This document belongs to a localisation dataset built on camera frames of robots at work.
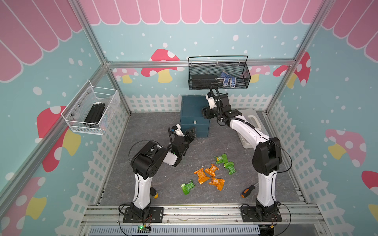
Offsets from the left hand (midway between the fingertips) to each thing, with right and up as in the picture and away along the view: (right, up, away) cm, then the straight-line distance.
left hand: (196, 129), depth 94 cm
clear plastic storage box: (+37, +9, +7) cm, 39 cm away
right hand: (+6, +13, -2) cm, 15 cm away
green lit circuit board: (-28, -49, -21) cm, 60 cm away
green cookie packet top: (+17, -19, -1) cm, 25 cm away
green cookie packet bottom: (-6, -33, -12) cm, 35 cm away
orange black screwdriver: (+27, -34, -15) cm, 46 cm away
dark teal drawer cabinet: (-3, +9, -6) cm, 11 cm away
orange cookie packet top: (+9, -25, -6) cm, 27 cm away
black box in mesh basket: (+4, +30, -2) cm, 31 cm away
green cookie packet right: (+20, -22, -4) cm, 30 cm away
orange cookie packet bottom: (+13, -30, -11) cm, 35 cm away
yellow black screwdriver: (-24, -34, -14) cm, 44 cm away
